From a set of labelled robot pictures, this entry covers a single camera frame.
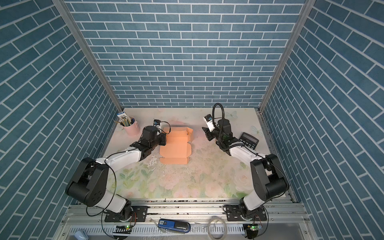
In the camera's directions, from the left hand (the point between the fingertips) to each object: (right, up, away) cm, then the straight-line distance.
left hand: (165, 133), depth 92 cm
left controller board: (-16, -46, -20) cm, 52 cm away
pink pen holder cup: (-24, +2, +9) cm, 25 cm away
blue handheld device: (+10, -40, -25) cm, 48 cm away
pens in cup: (-25, +8, -1) cm, 26 cm away
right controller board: (+47, -45, -21) cm, 69 cm away
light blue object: (-32, -44, -26) cm, 60 cm away
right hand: (+25, +6, -3) cm, 25 cm away
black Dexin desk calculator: (+55, -5, +8) cm, 56 cm away
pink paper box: (+8, -10, +1) cm, 13 cm away
